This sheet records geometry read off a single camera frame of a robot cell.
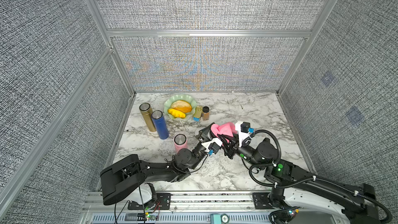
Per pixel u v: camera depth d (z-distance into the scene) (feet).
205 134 2.03
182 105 3.39
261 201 2.40
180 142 2.32
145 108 2.74
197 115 3.33
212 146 1.78
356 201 1.37
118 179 1.47
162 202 2.40
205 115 3.27
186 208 2.40
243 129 1.78
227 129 1.94
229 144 1.92
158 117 2.62
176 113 3.29
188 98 3.60
